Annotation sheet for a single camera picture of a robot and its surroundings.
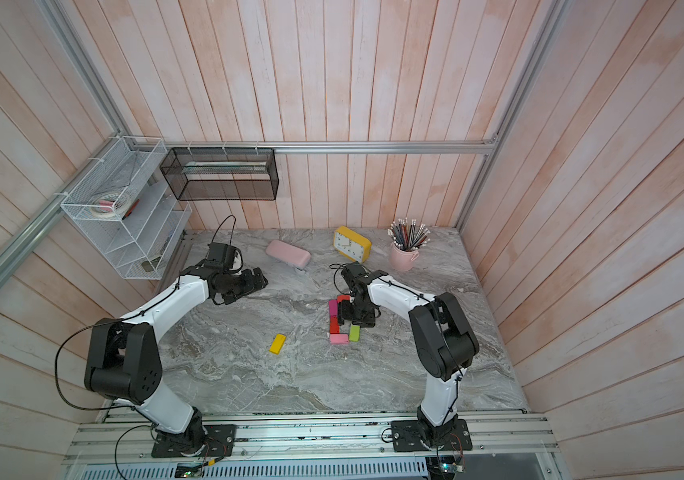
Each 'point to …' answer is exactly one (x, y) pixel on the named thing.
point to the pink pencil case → (288, 253)
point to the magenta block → (333, 307)
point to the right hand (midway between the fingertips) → (347, 321)
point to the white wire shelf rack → (140, 242)
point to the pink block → (339, 339)
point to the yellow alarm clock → (351, 245)
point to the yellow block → (277, 344)
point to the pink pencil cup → (402, 260)
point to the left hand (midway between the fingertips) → (257, 289)
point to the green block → (354, 333)
